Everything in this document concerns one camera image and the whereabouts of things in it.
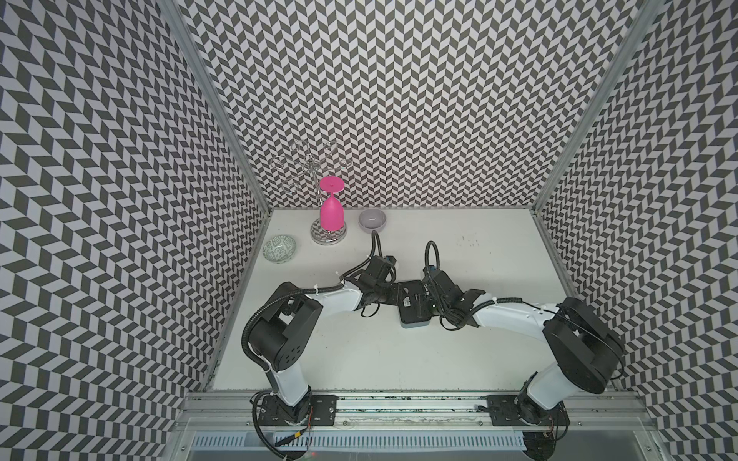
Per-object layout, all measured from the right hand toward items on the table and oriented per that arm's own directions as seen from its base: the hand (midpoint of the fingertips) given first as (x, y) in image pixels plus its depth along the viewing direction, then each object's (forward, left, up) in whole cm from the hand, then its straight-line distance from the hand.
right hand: (420, 310), depth 90 cm
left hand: (+4, +6, +1) cm, 7 cm away
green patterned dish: (+23, +49, +2) cm, 55 cm away
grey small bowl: (+35, +15, +5) cm, 39 cm away
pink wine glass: (+24, +27, +22) cm, 43 cm away
